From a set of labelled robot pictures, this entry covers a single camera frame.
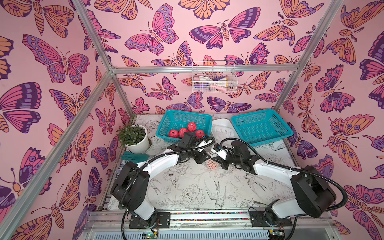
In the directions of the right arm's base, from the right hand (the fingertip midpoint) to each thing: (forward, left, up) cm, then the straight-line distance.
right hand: (214, 155), depth 86 cm
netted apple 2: (-4, +1, -3) cm, 5 cm away
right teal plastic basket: (+31, -38, -11) cm, 50 cm away
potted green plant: (+7, +46, +8) cm, 47 cm away
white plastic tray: (+21, -7, -1) cm, 22 cm away
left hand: (0, +3, +2) cm, 4 cm away
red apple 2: (+20, +21, -4) cm, 30 cm away
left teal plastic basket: (+34, +29, -7) cm, 45 cm away
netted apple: (+25, +14, -4) cm, 29 cm away
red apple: (+19, +26, -4) cm, 33 cm away
